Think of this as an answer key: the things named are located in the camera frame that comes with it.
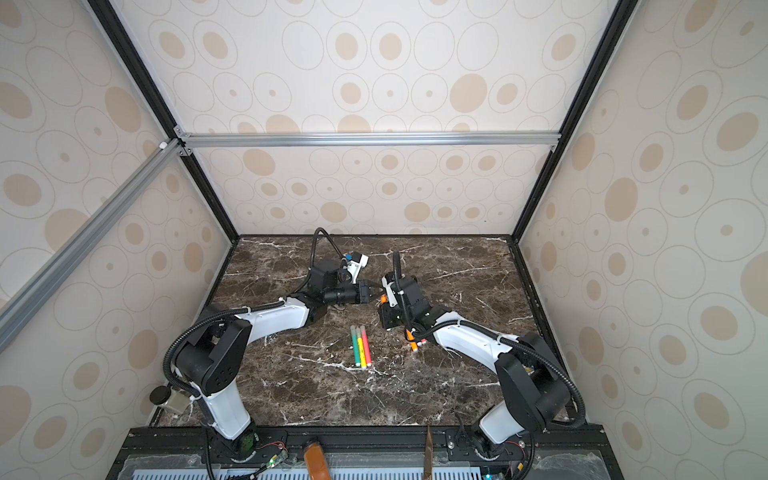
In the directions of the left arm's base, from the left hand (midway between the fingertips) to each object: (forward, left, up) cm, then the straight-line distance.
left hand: (394, 291), depth 82 cm
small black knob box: (-26, +55, -10) cm, 62 cm away
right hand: (0, 0, -8) cm, 8 cm away
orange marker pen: (-1, +3, -2) cm, 4 cm away
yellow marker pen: (-9, +10, -17) cm, 22 cm away
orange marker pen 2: (-6, -6, -17) cm, 18 cm away
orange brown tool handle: (-38, +18, -14) cm, 45 cm away
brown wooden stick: (-37, -9, -18) cm, 42 cm away
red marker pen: (-9, +8, -17) cm, 20 cm away
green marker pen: (-4, +13, -17) cm, 22 cm away
